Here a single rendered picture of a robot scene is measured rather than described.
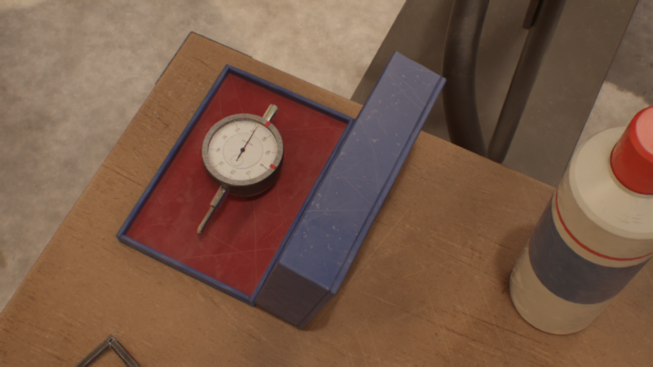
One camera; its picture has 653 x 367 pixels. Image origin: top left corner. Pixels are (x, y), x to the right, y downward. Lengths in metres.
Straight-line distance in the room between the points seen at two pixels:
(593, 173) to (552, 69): 0.82
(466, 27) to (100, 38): 0.67
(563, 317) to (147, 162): 0.32
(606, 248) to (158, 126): 0.35
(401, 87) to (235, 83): 0.18
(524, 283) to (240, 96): 0.26
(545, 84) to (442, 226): 0.65
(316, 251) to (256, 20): 0.83
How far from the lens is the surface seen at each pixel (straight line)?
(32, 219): 1.22
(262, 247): 0.64
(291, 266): 0.51
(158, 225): 0.66
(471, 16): 0.80
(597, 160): 0.48
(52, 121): 1.28
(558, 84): 1.29
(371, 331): 0.62
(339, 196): 0.53
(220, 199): 0.63
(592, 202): 0.48
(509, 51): 1.30
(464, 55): 0.80
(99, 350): 0.63
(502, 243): 0.66
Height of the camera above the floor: 1.07
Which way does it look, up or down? 64 degrees down
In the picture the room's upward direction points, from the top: straight up
